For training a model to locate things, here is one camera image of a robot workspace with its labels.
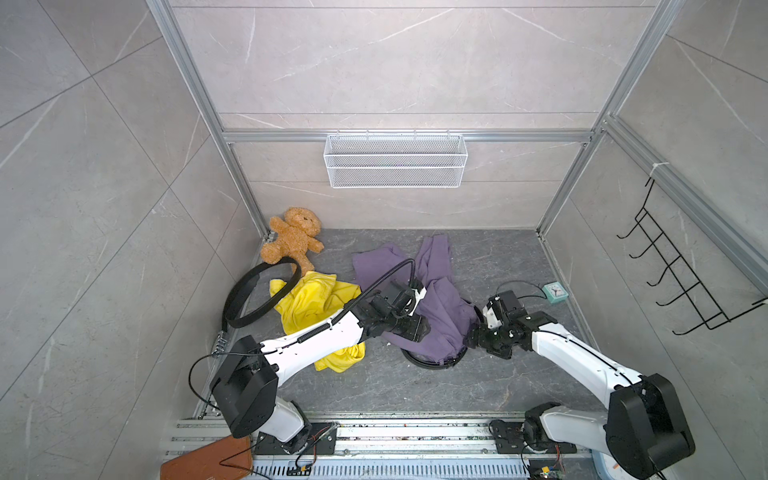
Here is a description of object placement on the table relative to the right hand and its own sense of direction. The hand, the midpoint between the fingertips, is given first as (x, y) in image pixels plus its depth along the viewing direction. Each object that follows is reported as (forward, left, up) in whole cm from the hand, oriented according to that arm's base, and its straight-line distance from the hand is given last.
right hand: (477, 343), depth 85 cm
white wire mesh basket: (+55, +22, +26) cm, 65 cm away
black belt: (-6, +14, -2) cm, 15 cm away
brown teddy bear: (+40, +60, +4) cm, 72 cm away
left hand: (+2, +15, +10) cm, 18 cm away
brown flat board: (-28, +60, +7) cm, 67 cm away
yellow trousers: (+13, +49, +6) cm, 51 cm away
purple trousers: (+12, +6, -3) cm, 13 cm away
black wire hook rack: (-7, -38, +30) cm, 49 cm away
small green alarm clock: (+19, -31, -2) cm, 36 cm away
